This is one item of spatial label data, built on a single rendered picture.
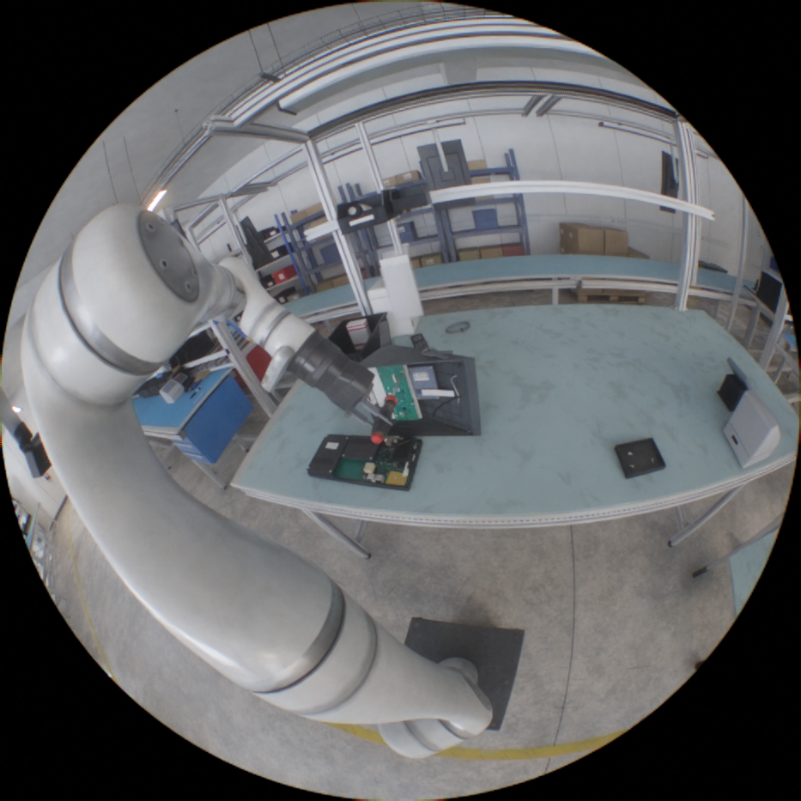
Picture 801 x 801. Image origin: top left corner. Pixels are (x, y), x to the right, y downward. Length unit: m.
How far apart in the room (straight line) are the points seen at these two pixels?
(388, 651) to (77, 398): 0.21
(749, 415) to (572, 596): 1.14
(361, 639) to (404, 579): 1.39
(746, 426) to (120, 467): 0.93
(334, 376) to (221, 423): 1.67
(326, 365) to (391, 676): 0.35
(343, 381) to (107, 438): 0.31
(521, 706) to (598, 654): 0.43
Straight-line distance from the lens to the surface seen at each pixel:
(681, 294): 1.52
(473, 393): 0.52
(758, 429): 0.80
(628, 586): 1.67
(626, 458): 0.63
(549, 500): 0.53
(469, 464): 0.56
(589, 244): 3.88
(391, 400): 0.45
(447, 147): 2.27
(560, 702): 1.60
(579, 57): 0.84
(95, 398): 0.16
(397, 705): 0.19
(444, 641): 0.62
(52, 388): 0.16
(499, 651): 0.62
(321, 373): 0.38
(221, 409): 2.01
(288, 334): 0.39
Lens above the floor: 1.47
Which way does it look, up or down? 39 degrees down
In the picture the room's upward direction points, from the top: 19 degrees counter-clockwise
